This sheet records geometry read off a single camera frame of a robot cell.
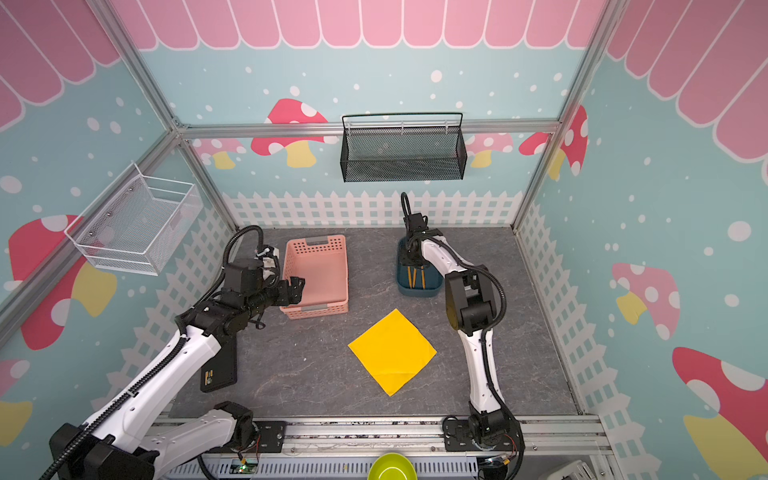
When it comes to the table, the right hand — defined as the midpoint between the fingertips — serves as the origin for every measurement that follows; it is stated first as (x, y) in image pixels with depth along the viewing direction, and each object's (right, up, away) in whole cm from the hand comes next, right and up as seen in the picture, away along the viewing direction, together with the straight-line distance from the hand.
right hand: (408, 257), depth 105 cm
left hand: (-33, -8, -26) cm, 43 cm away
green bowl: (-5, -49, -35) cm, 61 cm away
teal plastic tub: (+10, -8, +1) cm, 12 cm away
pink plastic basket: (-31, -1, +3) cm, 32 cm away
